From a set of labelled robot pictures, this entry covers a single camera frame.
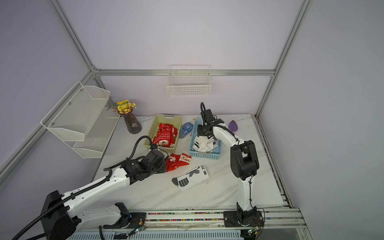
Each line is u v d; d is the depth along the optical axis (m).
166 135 0.98
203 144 0.96
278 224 0.73
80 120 0.78
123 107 0.91
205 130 0.71
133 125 1.04
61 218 0.38
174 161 0.92
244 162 0.53
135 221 0.73
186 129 1.11
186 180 0.86
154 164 0.60
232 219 0.73
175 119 1.12
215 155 0.92
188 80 1.07
